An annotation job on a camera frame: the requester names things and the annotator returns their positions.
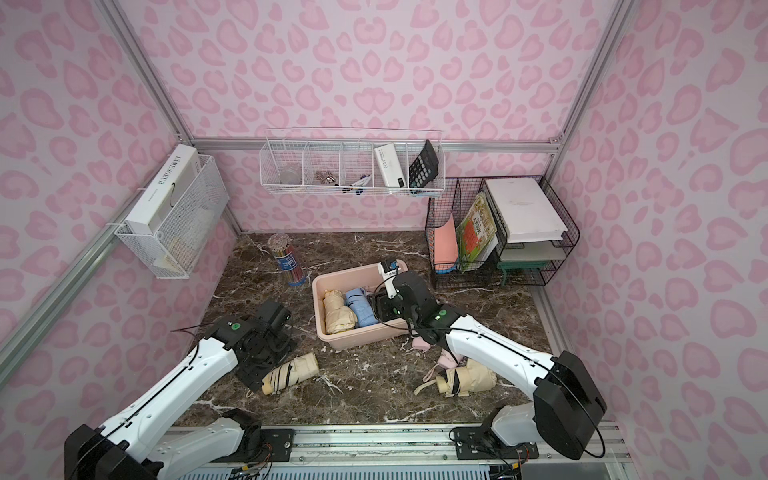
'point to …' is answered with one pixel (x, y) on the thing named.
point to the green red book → (475, 232)
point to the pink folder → (445, 245)
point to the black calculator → (424, 169)
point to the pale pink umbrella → (420, 344)
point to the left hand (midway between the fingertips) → (287, 356)
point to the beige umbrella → (338, 318)
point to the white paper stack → (526, 211)
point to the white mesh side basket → (172, 253)
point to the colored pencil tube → (287, 259)
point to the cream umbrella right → (470, 376)
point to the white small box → (391, 166)
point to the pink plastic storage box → (367, 278)
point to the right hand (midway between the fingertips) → (375, 294)
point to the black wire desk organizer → (499, 231)
